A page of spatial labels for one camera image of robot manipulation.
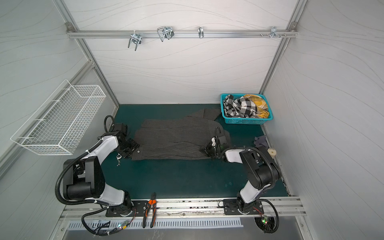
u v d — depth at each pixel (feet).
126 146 2.46
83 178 1.44
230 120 3.40
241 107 3.37
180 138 3.26
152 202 2.46
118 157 2.96
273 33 2.51
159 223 2.30
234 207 2.40
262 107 3.44
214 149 2.69
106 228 2.26
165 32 2.51
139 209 2.42
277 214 2.31
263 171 1.53
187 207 2.46
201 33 2.57
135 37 2.56
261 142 3.17
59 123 2.25
